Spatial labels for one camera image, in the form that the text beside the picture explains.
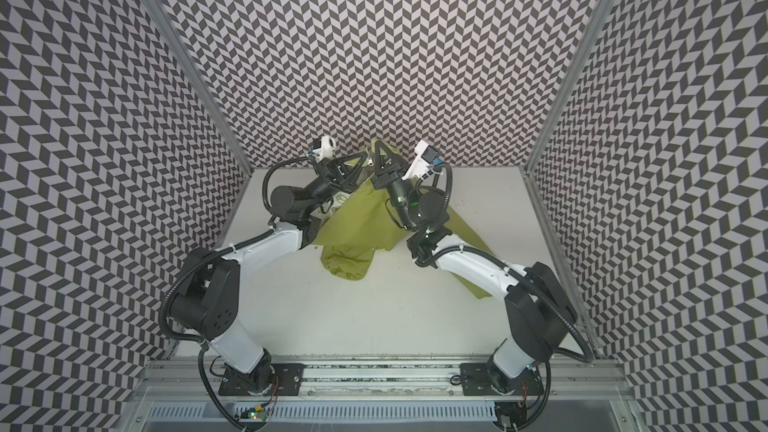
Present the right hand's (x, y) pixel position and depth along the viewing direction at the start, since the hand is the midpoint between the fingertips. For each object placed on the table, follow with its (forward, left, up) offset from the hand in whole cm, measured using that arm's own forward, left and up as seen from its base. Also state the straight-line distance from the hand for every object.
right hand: (381, 143), depth 63 cm
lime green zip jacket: (-4, +8, -25) cm, 26 cm away
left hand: (-3, +4, -3) cm, 5 cm away
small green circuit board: (-44, +29, -41) cm, 67 cm away
